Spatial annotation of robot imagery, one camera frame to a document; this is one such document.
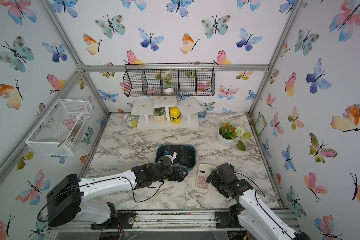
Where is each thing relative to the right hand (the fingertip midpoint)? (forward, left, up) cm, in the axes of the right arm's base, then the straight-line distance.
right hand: (213, 180), depth 82 cm
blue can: (+50, +6, 0) cm, 50 cm away
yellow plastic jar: (+43, +25, +6) cm, 50 cm away
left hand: (+1, +16, +7) cm, 18 cm away
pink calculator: (+6, +5, -3) cm, 8 cm away
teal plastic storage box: (+16, +32, 0) cm, 36 cm away
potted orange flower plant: (+25, -9, +9) cm, 28 cm away
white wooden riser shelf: (+45, +31, +6) cm, 55 cm away
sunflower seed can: (+39, +56, +3) cm, 68 cm away
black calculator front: (+13, +16, +2) cm, 21 cm away
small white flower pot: (+45, +28, +26) cm, 58 cm away
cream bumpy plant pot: (+45, +37, +3) cm, 58 cm away
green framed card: (+44, -37, -2) cm, 57 cm away
